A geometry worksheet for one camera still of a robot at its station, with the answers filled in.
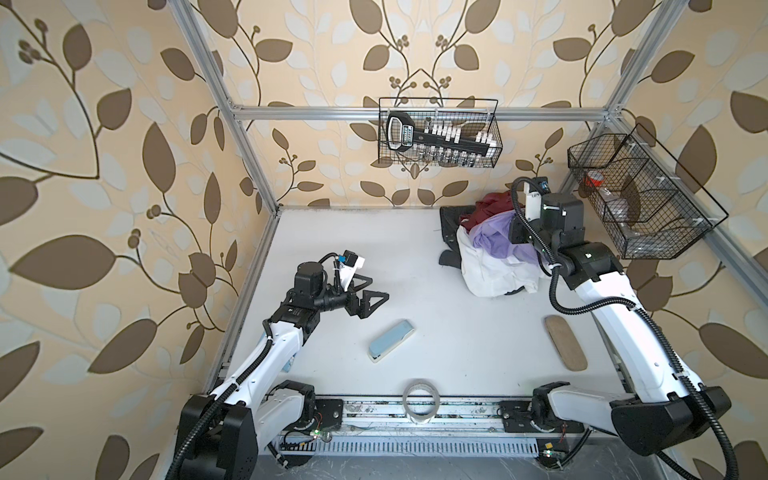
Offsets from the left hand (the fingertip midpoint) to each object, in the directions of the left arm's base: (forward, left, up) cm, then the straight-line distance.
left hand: (380, 288), depth 76 cm
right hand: (+13, -35, +14) cm, 39 cm away
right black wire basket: (+17, -67, +15) cm, 71 cm away
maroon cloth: (+34, -34, -2) cm, 47 cm away
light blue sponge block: (-7, -3, -18) cm, 20 cm away
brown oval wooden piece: (-7, -53, -16) cm, 55 cm away
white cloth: (+12, -32, -11) cm, 36 cm away
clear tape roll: (-22, -12, -20) cm, 32 cm away
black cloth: (+39, -24, -15) cm, 48 cm away
